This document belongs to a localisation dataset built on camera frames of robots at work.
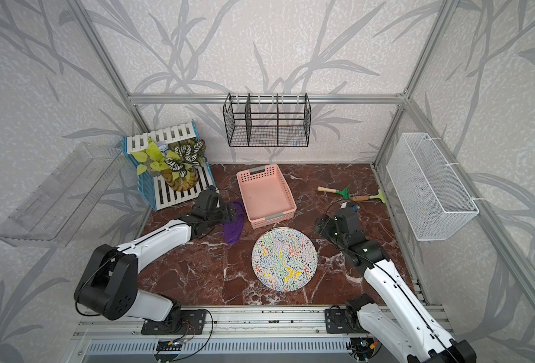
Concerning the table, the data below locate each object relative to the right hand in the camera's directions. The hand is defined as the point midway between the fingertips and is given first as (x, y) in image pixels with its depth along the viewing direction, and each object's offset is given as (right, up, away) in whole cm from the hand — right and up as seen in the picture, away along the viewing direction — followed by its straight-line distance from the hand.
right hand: (321, 222), depth 79 cm
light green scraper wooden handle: (+21, +6, +26) cm, 34 cm away
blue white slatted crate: (-78, +13, +29) cm, 84 cm away
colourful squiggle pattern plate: (-13, -15, +5) cm, 21 cm away
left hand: (-35, +3, +12) cm, 37 cm away
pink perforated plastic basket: (-22, +7, +26) cm, 35 cm away
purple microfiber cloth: (-35, -6, +14) cm, 38 cm away
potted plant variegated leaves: (-55, +22, +8) cm, 59 cm away
